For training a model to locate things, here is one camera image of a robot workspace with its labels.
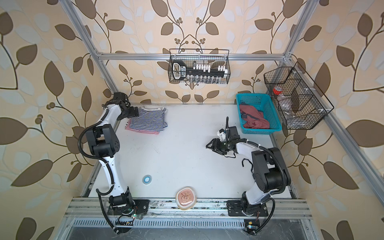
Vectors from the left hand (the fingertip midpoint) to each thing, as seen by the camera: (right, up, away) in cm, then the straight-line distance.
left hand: (130, 112), depth 100 cm
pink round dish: (+40, -45, -25) cm, 65 cm away
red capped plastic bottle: (+90, +11, -19) cm, 93 cm away
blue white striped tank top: (+14, -5, +4) cm, 16 cm away
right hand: (+53, -23, -10) cm, 59 cm away
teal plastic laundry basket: (+98, +8, +14) cm, 99 cm away
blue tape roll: (+17, -39, -16) cm, 46 cm away
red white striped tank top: (-2, -11, +1) cm, 11 cm away
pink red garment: (+85, -7, +4) cm, 85 cm away
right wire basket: (+98, +3, -28) cm, 102 cm away
